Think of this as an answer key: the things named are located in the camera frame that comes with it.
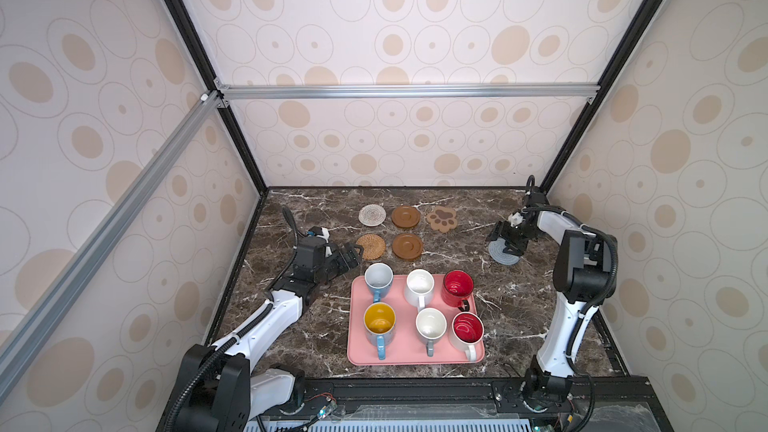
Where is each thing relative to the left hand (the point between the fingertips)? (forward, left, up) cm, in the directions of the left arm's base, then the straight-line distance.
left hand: (362, 250), depth 84 cm
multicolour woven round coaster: (+25, -1, -17) cm, 30 cm away
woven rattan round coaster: (+11, -2, -16) cm, 19 cm away
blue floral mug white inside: (-3, -4, -11) cm, 13 cm away
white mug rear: (-9, -16, -7) cm, 20 cm away
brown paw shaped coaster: (+23, -27, -15) cm, 38 cm away
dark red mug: (-5, -29, -13) cm, 32 cm away
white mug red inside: (-18, -30, -13) cm, 37 cm away
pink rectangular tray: (-22, -13, -15) cm, 30 cm away
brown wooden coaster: (+24, -14, -15) cm, 31 cm away
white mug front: (-17, -19, -11) cm, 28 cm away
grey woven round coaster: (+9, -44, -15) cm, 47 cm away
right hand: (+12, -44, -14) cm, 48 cm away
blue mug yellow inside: (-16, -5, -12) cm, 21 cm away
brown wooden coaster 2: (+11, -14, -16) cm, 24 cm away
